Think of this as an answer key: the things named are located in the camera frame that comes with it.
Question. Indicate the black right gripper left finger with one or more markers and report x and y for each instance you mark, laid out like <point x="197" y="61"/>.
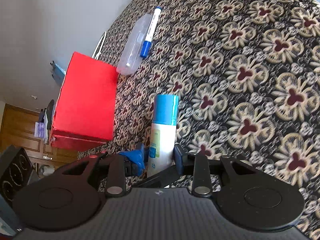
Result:
<point x="134" y="161"/>

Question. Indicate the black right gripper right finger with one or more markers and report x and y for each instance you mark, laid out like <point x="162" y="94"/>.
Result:
<point x="181" y="160"/>

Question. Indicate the white blue-capped bottle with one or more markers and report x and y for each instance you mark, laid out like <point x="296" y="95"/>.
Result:
<point x="163" y="133"/>

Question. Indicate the clear plastic case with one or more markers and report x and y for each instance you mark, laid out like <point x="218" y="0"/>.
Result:
<point x="130" y="59"/>

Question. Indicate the red cardboard box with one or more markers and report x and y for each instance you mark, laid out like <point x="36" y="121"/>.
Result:
<point x="84" y="111"/>

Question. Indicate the blue whiteboard marker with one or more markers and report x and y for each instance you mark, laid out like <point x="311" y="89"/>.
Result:
<point x="150" y="33"/>

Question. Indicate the black speaker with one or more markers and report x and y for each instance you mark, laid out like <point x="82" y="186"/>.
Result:
<point x="15" y="171"/>

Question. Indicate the wooden cabinet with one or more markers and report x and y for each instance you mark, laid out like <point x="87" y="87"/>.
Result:
<point x="17" y="128"/>

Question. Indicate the patterned floral tablecloth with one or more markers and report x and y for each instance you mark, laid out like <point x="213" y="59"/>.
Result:
<point x="247" y="76"/>

